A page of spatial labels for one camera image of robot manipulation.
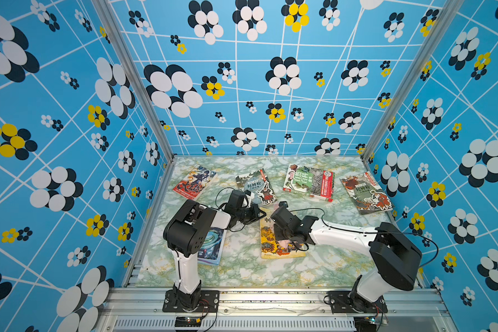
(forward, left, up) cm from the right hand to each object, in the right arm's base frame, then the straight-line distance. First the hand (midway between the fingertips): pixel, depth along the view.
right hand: (279, 229), depth 88 cm
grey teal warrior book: (+25, +9, -2) cm, 27 cm away
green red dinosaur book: (+27, -17, 0) cm, 32 cm away
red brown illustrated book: (+21, -45, -3) cm, 50 cm away
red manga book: (+27, +43, -2) cm, 51 cm away
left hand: (+8, +4, 0) cm, 9 cm away
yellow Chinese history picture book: (-7, +4, -3) cm, 9 cm away
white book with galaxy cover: (-9, +29, -3) cm, 30 cm away
